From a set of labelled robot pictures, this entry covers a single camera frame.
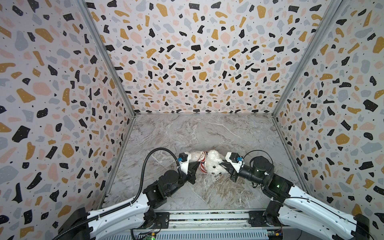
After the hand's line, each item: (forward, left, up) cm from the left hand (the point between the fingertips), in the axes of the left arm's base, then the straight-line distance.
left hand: (201, 160), depth 71 cm
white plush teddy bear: (-3, -5, +2) cm, 6 cm away
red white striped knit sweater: (0, 0, +1) cm, 1 cm away
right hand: (-2, -8, +5) cm, 10 cm away
